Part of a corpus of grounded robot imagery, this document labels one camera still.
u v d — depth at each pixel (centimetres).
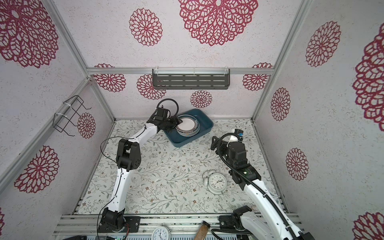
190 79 97
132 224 73
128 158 65
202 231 69
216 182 84
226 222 73
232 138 65
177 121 96
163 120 88
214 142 71
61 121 73
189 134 106
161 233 69
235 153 54
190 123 111
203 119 118
